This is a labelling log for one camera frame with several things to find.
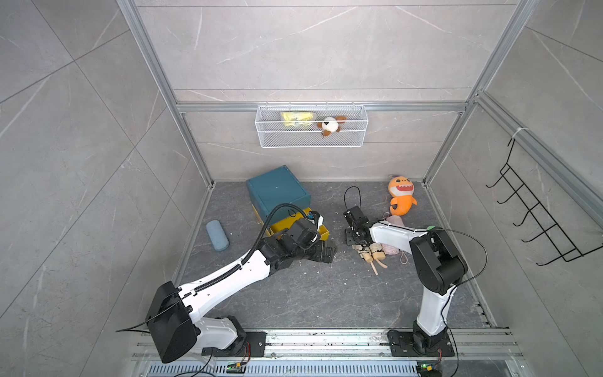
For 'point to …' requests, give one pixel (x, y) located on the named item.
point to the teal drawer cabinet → (278, 186)
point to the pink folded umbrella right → (395, 220)
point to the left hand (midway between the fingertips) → (328, 243)
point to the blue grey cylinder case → (217, 235)
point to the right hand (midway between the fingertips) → (355, 236)
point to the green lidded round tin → (430, 228)
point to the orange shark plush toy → (401, 190)
